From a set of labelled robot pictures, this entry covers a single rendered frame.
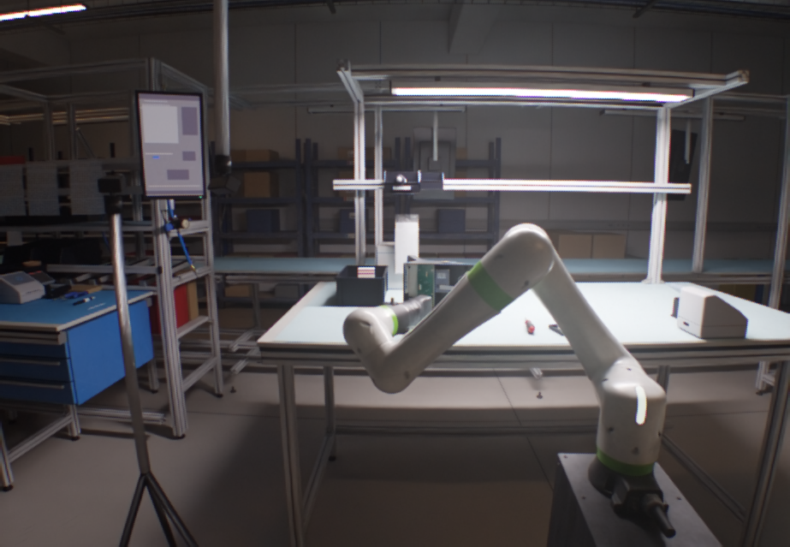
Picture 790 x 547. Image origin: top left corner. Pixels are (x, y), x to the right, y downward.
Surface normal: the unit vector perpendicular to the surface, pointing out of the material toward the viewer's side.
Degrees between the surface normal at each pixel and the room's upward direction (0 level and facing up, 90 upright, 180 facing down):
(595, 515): 0
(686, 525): 0
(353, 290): 90
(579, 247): 90
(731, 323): 90
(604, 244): 90
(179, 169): 101
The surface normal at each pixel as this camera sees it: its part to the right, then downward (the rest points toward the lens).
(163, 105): 0.38, 0.31
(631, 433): -0.46, 0.11
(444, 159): 0.01, 0.26
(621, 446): -0.66, 0.10
